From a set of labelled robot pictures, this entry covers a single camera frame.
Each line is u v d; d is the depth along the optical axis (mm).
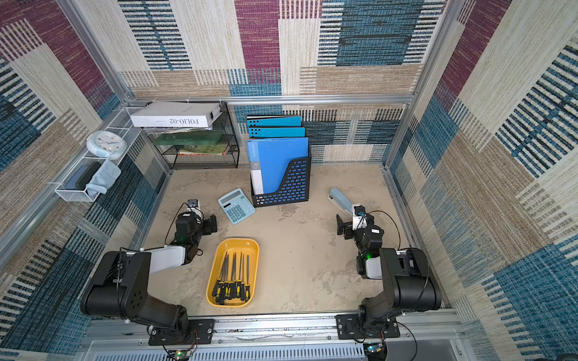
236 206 1021
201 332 734
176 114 780
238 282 831
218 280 826
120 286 450
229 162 1229
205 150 994
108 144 751
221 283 813
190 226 738
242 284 830
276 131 942
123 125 886
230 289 794
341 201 1019
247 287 822
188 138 951
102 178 674
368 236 696
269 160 900
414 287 444
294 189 992
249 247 854
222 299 789
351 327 733
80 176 652
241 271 865
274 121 1012
